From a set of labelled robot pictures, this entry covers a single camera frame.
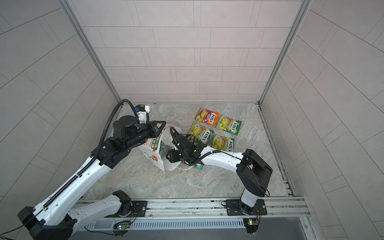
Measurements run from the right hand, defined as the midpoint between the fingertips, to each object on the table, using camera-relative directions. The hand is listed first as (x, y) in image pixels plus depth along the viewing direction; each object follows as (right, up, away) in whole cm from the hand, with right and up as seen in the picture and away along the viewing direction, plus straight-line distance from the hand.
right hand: (168, 158), depth 78 cm
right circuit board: (+41, -28, -10) cm, 51 cm away
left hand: (+4, +20, -14) cm, 25 cm away
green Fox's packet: (+18, +10, +18) cm, 27 cm away
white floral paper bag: (-3, +8, -9) cm, 12 cm away
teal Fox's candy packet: (+16, -6, +4) cm, 18 cm away
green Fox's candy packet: (+37, +16, +22) cm, 45 cm away
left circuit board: (-17, -25, -14) cm, 33 cm away
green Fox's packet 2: (+32, +5, +13) cm, 35 cm away
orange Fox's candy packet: (+23, +22, +27) cm, 41 cm away
